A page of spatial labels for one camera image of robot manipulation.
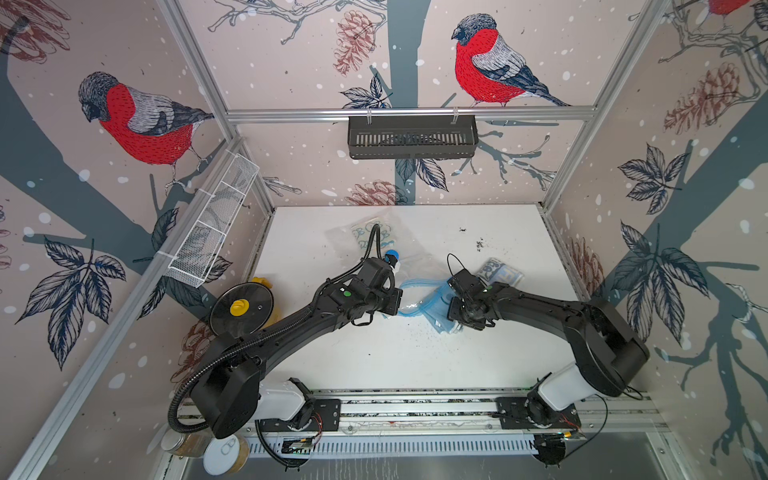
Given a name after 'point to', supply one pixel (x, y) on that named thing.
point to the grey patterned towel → (495, 270)
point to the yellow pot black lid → (244, 308)
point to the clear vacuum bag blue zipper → (417, 269)
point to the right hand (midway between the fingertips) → (455, 314)
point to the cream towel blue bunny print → (363, 232)
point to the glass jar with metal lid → (190, 444)
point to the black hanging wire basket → (413, 137)
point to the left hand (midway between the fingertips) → (405, 293)
